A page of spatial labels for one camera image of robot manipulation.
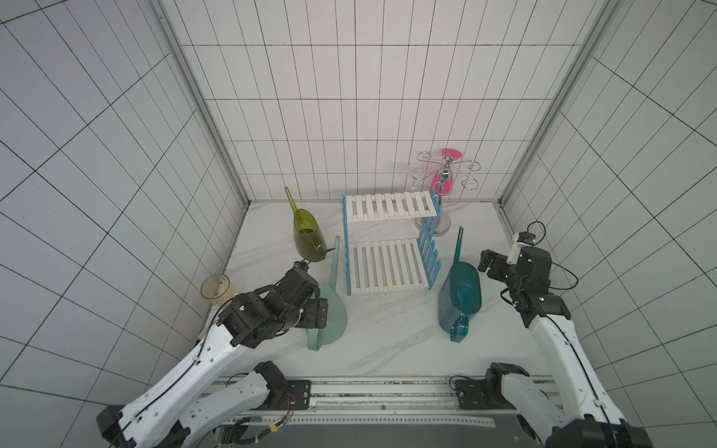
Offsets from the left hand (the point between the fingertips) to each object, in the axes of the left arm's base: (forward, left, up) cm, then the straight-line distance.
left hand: (302, 315), depth 70 cm
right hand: (+19, -52, +1) cm, 56 cm away
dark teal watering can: (+13, -47, -14) cm, 51 cm away
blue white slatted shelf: (+25, -21, -16) cm, 36 cm away
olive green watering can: (+27, +3, -5) cm, 28 cm away
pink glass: (+46, -42, +7) cm, 63 cm away
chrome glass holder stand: (+40, -50, +10) cm, 65 cm away
